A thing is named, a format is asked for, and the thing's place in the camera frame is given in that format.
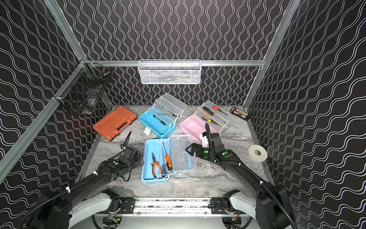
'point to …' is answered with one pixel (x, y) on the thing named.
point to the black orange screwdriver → (208, 110)
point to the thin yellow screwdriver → (173, 115)
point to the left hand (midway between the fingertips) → (135, 158)
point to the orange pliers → (153, 166)
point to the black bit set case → (240, 113)
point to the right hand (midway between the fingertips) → (191, 150)
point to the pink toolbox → (194, 126)
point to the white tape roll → (257, 152)
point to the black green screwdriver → (161, 121)
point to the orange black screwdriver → (169, 164)
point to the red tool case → (111, 124)
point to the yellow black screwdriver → (210, 120)
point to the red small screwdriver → (217, 108)
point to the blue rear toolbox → (163, 114)
